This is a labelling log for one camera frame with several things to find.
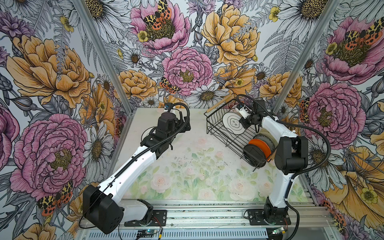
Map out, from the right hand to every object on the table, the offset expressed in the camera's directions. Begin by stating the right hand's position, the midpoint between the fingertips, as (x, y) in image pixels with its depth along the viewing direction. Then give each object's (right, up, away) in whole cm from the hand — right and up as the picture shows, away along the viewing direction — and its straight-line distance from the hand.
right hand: (242, 123), depth 98 cm
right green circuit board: (+9, -51, -27) cm, 58 cm away
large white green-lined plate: (-6, +1, +6) cm, 9 cm away
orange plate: (+9, -13, -10) cm, 19 cm away
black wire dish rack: (-16, -3, +12) cm, 21 cm away
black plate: (+2, -17, -17) cm, 24 cm away
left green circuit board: (-52, -51, -27) cm, 78 cm away
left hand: (-38, 0, -20) cm, 43 cm away
